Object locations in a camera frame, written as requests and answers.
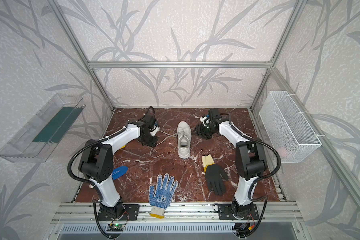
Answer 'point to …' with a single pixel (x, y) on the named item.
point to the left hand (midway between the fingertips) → (154, 138)
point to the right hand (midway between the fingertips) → (195, 129)
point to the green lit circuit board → (115, 227)
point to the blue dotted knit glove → (161, 199)
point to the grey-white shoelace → (182, 131)
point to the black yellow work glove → (215, 176)
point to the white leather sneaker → (184, 136)
